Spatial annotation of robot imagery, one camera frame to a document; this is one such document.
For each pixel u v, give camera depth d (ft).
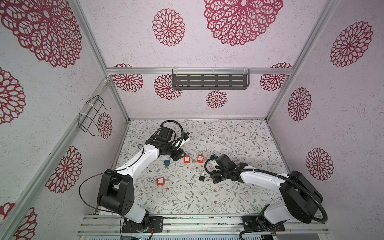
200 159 3.19
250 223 2.39
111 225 2.48
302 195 1.44
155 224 2.41
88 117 2.45
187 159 3.17
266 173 1.73
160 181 2.87
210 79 3.13
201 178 2.94
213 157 2.67
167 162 3.11
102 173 1.45
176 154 2.46
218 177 2.55
